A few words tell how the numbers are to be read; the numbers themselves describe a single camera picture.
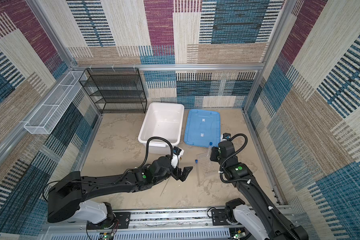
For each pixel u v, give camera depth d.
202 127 1.09
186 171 0.69
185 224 0.73
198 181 0.85
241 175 0.54
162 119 1.19
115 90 1.10
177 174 0.68
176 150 0.66
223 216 0.73
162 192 0.82
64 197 0.42
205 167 0.89
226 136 0.70
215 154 0.71
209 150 0.88
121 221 0.73
